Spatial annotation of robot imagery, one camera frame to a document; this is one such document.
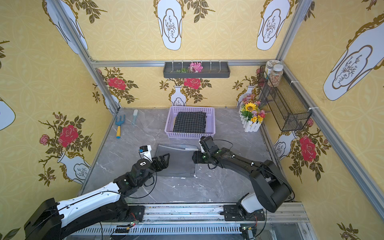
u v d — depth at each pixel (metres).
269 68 0.85
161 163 0.73
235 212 0.73
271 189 0.43
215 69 0.92
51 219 0.41
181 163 0.91
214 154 0.68
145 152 0.72
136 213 0.73
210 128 1.09
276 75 0.80
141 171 0.60
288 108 0.81
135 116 1.17
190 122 1.06
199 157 0.78
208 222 0.72
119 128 1.08
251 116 0.95
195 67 0.88
